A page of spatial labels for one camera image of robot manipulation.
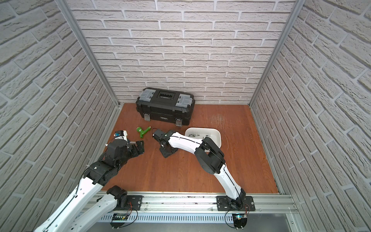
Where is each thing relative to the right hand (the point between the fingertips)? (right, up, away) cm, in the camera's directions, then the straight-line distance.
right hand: (170, 151), depth 92 cm
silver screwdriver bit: (+15, +10, +8) cm, 20 cm away
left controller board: (-24, -30, -20) cm, 43 cm away
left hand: (-15, +10, -17) cm, 24 cm away
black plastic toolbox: (+2, +29, +3) cm, 30 cm away
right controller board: (+38, -29, -22) cm, 52 cm away
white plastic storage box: (+29, +11, +7) cm, 32 cm away
